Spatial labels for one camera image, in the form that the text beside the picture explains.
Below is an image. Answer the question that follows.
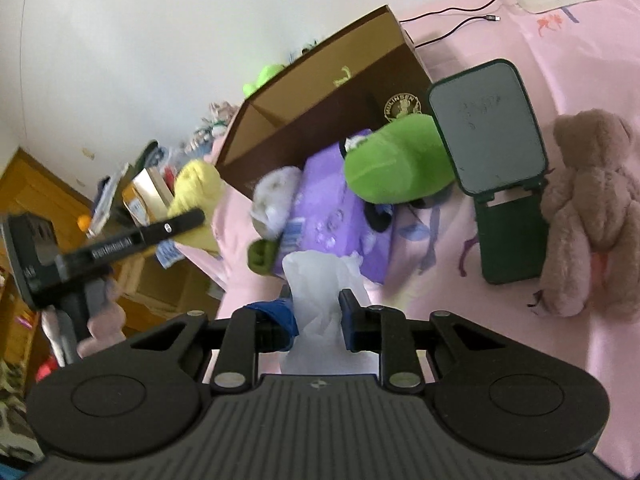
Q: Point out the grey bunny plush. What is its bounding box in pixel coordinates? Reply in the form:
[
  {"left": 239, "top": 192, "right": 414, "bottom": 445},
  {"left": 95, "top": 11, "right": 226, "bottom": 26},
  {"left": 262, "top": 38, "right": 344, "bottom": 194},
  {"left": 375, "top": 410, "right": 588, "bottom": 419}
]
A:
[{"left": 185, "top": 102, "right": 239, "bottom": 157}]

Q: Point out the small green cloth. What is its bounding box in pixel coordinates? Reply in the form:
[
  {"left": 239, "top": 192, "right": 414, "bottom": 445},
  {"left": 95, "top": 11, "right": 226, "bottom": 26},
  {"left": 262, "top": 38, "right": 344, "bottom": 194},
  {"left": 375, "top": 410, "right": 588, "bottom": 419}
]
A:
[{"left": 248, "top": 239, "right": 281, "bottom": 276}]

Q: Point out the purple tissue packet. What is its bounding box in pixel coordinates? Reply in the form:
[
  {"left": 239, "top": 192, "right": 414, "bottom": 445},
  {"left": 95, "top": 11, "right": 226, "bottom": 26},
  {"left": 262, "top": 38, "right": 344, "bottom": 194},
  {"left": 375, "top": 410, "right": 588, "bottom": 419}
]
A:
[{"left": 270, "top": 130, "right": 401, "bottom": 284}]

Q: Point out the white thin cloth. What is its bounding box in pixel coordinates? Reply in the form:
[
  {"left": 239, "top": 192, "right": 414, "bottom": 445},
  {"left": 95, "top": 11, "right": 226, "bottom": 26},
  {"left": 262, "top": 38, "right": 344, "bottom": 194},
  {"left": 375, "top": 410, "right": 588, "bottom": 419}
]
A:
[{"left": 281, "top": 251, "right": 382, "bottom": 376}]

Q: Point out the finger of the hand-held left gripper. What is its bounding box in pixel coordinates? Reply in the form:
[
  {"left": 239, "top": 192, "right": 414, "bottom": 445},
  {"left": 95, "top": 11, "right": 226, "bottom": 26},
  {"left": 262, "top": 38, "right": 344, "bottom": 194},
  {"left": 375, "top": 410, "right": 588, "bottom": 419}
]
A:
[{"left": 56, "top": 208, "right": 207, "bottom": 281}]

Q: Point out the dark cloth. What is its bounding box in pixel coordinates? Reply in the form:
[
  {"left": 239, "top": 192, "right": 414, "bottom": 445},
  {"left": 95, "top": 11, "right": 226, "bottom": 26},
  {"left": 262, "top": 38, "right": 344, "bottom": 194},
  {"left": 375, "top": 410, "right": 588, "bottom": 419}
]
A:
[{"left": 132, "top": 140, "right": 162, "bottom": 182}]

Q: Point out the blue patterned cloth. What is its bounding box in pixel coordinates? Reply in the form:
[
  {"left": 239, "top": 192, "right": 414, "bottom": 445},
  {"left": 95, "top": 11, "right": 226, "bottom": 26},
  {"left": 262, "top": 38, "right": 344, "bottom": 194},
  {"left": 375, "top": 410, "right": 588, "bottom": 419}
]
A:
[{"left": 156, "top": 240, "right": 184, "bottom": 267}]

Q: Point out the green caterpillar plush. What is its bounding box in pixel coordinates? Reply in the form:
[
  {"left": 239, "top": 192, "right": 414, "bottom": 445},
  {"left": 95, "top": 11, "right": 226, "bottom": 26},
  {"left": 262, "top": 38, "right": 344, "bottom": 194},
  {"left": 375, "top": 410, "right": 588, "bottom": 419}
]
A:
[{"left": 243, "top": 63, "right": 287, "bottom": 99}]

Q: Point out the plain cardboard box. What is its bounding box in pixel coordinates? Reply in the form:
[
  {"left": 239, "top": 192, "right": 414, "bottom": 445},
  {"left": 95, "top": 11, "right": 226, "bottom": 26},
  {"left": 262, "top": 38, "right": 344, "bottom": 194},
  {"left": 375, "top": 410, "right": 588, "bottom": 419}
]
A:
[{"left": 112, "top": 245, "right": 224, "bottom": 314}]

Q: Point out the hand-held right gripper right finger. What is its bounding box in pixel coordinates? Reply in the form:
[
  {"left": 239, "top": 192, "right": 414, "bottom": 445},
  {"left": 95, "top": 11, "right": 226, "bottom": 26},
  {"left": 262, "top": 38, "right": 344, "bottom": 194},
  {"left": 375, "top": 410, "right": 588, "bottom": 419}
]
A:
[{"left": 339, "top": 289, "right": 508, "bottom": 391}]

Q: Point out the yellow tissue box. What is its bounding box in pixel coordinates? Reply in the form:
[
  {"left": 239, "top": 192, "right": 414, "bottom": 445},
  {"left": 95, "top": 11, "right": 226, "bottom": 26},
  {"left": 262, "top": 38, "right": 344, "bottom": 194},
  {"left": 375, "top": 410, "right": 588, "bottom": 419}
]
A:
[{"left": 122, "top": 167, "right": 174, "bottom": 227}]

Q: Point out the black cable with plug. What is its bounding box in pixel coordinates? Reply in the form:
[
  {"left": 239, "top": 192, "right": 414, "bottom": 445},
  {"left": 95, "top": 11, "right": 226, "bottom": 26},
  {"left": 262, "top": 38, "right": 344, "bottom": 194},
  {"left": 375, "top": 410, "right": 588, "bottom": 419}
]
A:
[{"left": 414, "top": 14, "right": 501, "bottom": 49}]

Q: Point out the yellow cloth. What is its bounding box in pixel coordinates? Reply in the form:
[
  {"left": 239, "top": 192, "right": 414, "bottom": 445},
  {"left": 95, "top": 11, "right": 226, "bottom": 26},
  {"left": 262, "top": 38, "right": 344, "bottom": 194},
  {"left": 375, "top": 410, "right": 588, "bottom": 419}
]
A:
[{"left": 167, "top": 159, "right": 226, "bottom": 252}]

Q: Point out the brown teddy bear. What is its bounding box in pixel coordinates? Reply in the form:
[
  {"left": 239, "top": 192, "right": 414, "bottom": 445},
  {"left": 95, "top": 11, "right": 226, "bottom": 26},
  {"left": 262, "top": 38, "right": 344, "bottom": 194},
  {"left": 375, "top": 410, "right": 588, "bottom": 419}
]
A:
[{"left": 537, "top": 108, "right": 640, "bottom": 319}]

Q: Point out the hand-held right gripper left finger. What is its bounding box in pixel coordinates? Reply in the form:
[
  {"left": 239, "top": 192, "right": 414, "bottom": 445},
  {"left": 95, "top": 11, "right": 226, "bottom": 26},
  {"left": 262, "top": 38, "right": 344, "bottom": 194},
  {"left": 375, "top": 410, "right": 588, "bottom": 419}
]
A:
[{"left": 127, "top": 299, "right": 299, "bottom": 395}]

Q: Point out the person's left hand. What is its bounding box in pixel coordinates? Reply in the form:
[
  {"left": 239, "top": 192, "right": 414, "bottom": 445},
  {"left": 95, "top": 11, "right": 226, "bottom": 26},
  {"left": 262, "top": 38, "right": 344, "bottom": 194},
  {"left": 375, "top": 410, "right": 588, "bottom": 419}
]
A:
[{"left": 77, "top": 305, "right": 126, "bottom": 358}]

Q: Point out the brown cardboard box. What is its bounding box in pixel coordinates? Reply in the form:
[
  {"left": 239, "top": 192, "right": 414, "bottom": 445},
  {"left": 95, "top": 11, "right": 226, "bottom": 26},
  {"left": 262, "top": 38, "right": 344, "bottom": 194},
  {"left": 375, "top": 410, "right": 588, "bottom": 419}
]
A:
[{"left": 215, "top": 5, "right": 434, "bottom": 202}]

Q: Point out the green bug plush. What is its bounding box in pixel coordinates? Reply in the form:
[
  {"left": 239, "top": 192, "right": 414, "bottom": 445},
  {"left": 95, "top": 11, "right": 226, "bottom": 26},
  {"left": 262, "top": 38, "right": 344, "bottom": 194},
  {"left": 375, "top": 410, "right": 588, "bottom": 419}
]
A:
[{"left": 342, "top": 114, "right": 457, "bottom": 234}]

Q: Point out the white towel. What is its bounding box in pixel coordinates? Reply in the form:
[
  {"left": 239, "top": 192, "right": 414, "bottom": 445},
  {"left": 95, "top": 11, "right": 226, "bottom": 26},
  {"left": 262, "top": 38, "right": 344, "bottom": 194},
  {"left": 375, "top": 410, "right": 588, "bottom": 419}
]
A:
[{"left": 250, "top": 167, "right": 304, "bottom": 239}]

